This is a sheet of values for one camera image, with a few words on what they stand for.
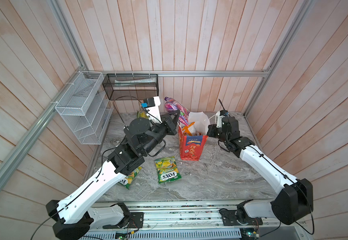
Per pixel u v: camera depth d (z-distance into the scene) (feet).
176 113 1.76
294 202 1.32
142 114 3.87
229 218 2.40
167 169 2.89
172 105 1.76
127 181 2.74
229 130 2.00
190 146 2.77
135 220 2.40
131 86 3.41
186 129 3.05
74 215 1.20
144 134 1.27
